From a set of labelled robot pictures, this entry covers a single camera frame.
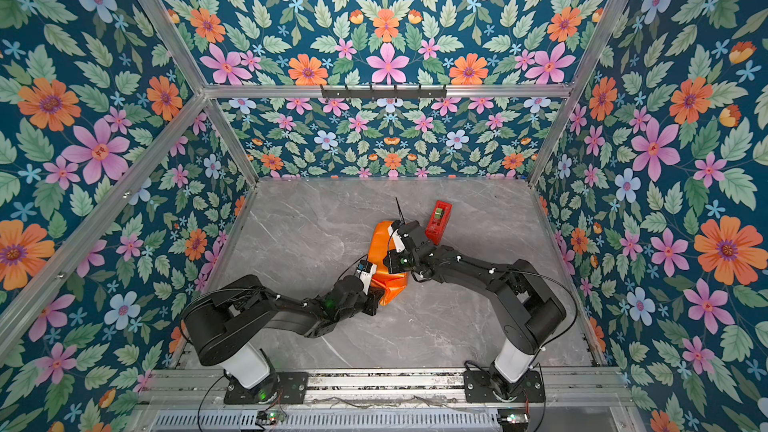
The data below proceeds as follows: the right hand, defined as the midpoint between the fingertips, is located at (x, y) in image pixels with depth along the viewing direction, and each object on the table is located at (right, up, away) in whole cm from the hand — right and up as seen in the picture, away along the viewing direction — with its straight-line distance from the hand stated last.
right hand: (384, 260), depth 89 cm
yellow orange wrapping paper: (+2, -8, 0) cm, 8 cm away
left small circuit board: (-26, -34, -18) cm, 47 cm away
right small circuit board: (+32, -35, -18) cm, 51 cm away
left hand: (+2, -8, -1) cm, 9 cm away
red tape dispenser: (+18, +10, +12) cm, 24 cm away
